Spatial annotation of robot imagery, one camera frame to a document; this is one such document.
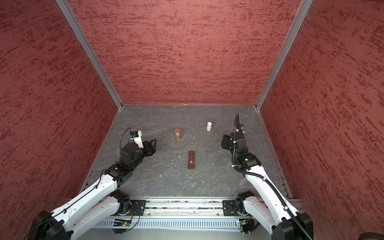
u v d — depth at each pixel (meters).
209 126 1.03
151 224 0.77
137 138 0.71
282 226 0.38
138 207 0.74
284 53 0.89
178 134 0.98
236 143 0.58
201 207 0.76
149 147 0.71
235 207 0.74
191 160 0.89
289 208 0.41
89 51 0.88
